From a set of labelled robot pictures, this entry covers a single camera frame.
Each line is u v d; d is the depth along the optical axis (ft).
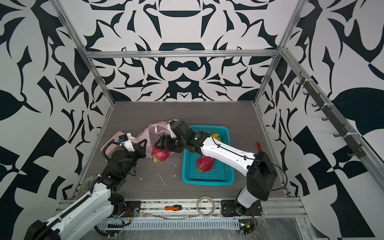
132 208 2.42
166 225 2.55
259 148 3.07
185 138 1.92
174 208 2.43
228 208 2.43
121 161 1.96
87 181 2.64
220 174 2.79
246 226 2.33
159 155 2.25
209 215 2.35
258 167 1.48
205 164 2.66
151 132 2.65
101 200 1.79
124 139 2.24
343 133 1.66
